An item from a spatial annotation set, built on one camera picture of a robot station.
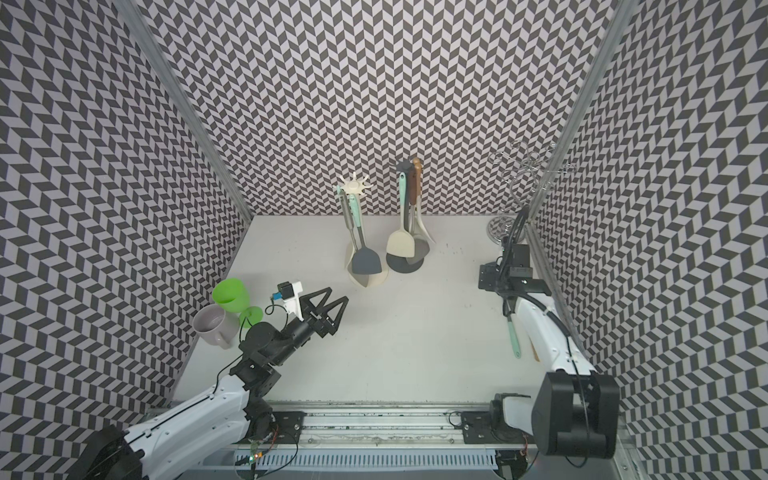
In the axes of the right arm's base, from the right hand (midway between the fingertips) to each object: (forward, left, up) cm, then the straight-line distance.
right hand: (497, 280), depth 85 cm
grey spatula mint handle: (-13, -5, -12) cm, 19 cm away
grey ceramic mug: (-11, +80, -4) cm, 81 cm away
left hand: (-10, +43, +8) cm, 45 cm away
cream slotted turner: (+8, +42, +5) cm, 43 cm away
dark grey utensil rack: (+14, +28, -11) cm, 33 cm away
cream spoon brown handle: (+15, +23, +19) cm, 34 cm away
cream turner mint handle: (+13, +28, +1) cm, 31 cm away
